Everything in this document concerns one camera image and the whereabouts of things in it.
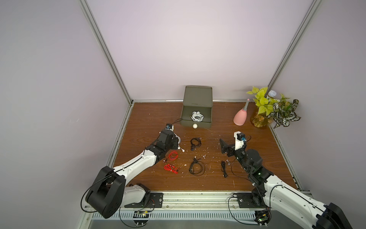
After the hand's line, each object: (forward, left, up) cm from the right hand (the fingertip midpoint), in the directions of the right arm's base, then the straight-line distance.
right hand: (229, 136), depth 77 cm
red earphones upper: (-5, +33, -16) cm, 37 cm away
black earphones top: (+2, +20, -17) cm, 26 cm away
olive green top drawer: (+13, +25, -4) cm, 28 cm away
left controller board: (-36, +47, -20) cm, 62 cm away
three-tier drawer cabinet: (+29, +17, 0) cm, 33 cm away
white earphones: (-1, +29, -14) cm, 33 cm away
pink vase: (+23, -14, -11) cm, 29 cm away
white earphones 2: (+16, +18, -2) cm, 24 cm away
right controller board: (-35, -15, -20) cm, 43 cm away
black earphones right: (-11, +2, -18) cm, 21 cm away
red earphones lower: (-13, +34, -17) cm, 40 cm away
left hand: (+3, +30, -9) cm, 32 cm away
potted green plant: (+16, -26, +6) cm, 31 cm away
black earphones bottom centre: (-12, +18, -19) cm, 29 cm away
